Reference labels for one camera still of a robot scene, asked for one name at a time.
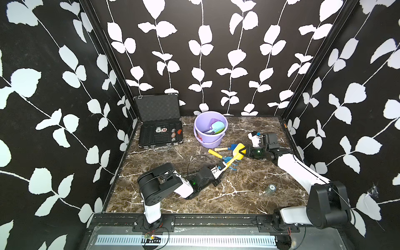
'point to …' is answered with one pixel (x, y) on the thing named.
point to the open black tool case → (160, 124)
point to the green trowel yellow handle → (216, 133)
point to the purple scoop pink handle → (212, 121)
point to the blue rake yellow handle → (229, 161)
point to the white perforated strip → (187, 240)
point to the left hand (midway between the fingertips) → (224, 166)
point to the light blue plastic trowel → (216, 127)
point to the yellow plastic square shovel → (237, 155)
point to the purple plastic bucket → (201, 125)
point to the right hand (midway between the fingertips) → (239, 148)
